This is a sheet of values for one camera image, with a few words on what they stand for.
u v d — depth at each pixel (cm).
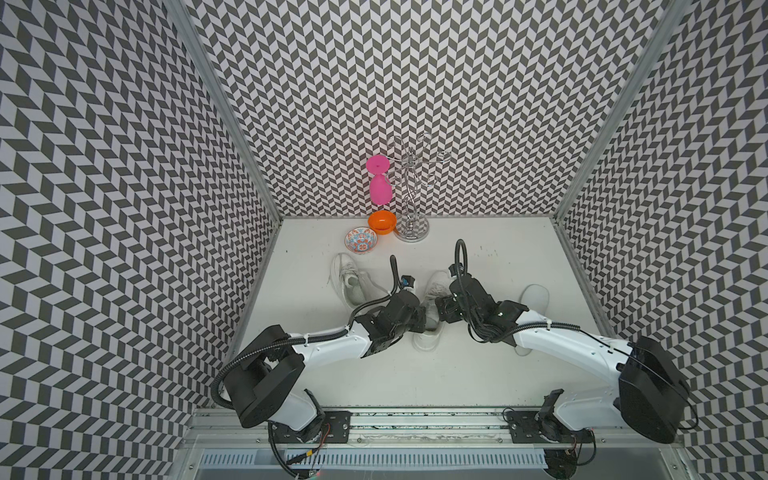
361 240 112
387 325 64
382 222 114
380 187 98
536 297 96
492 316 59
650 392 41
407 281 77
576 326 50
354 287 91
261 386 42
